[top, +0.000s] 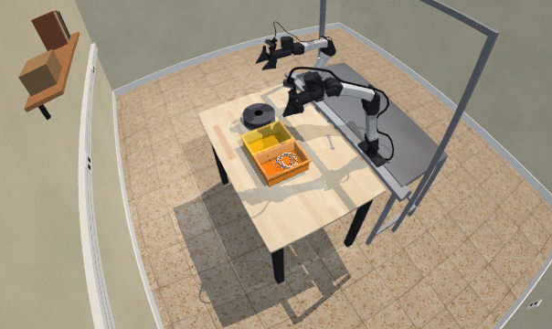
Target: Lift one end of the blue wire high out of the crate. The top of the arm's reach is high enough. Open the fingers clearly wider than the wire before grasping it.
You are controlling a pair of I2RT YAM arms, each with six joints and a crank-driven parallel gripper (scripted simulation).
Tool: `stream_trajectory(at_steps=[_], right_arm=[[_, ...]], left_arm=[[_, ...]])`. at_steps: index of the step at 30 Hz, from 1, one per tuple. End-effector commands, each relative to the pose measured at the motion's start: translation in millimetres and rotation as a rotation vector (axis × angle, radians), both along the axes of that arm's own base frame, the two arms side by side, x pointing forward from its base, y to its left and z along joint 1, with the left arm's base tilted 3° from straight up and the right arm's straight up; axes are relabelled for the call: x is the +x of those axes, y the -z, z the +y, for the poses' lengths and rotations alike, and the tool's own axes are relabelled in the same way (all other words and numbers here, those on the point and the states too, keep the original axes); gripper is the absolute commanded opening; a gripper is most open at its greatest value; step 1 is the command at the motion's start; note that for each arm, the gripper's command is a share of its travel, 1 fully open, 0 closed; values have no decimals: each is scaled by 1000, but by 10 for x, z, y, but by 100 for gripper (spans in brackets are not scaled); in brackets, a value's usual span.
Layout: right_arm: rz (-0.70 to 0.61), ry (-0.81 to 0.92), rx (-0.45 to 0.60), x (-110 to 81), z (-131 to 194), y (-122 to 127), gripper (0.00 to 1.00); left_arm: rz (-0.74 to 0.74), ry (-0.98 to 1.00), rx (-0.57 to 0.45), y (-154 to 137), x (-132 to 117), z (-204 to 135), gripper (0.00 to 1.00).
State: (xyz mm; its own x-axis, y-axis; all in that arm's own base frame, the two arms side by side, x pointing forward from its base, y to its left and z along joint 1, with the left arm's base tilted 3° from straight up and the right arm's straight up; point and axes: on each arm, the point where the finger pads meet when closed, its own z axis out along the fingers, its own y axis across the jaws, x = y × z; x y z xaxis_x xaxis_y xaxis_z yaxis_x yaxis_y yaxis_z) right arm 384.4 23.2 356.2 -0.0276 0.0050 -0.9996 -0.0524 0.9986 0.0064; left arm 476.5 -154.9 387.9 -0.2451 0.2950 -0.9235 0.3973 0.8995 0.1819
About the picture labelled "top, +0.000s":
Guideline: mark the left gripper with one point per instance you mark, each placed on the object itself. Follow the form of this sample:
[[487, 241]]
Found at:
[[302, 97]]

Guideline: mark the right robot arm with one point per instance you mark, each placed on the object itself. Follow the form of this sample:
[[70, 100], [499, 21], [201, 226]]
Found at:
[[326, 47]]

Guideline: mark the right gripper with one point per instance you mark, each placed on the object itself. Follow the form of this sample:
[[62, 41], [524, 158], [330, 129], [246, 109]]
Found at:
[[272, 58]]

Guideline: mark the grey spool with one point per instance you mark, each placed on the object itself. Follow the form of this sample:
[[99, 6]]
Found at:
[[256, 114]]

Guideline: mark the orange crate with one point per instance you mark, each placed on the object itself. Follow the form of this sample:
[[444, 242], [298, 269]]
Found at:
[[273, 174]]

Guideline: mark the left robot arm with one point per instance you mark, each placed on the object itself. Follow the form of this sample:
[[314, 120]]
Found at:
[[331, 87]]

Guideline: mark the yellow crate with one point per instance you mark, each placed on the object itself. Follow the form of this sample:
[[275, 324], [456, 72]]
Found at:
[[265, 138]]

